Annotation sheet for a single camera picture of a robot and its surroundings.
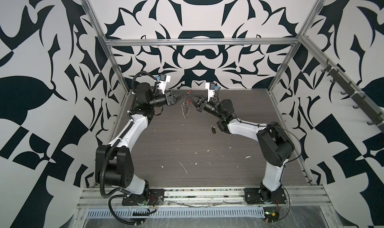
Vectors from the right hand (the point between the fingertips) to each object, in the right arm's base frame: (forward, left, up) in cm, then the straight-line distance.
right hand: (188, 97), depth 72 cm
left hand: (+2, +1, +2) cm, 3 cm away
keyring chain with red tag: (-2, +1, -4) cm, 5 cm away
